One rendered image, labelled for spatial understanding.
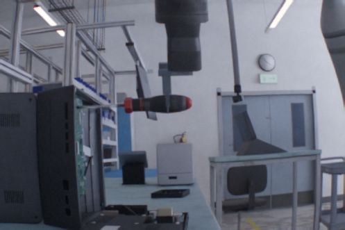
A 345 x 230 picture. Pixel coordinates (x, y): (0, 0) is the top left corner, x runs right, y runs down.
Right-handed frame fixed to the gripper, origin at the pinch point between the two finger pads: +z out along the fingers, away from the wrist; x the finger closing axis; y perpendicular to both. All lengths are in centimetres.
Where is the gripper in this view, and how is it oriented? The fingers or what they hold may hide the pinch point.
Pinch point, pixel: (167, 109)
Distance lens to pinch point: 62.8
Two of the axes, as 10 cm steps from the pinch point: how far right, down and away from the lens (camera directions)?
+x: 0.1, -3.4, 9.4
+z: 0.4, 9.4, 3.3
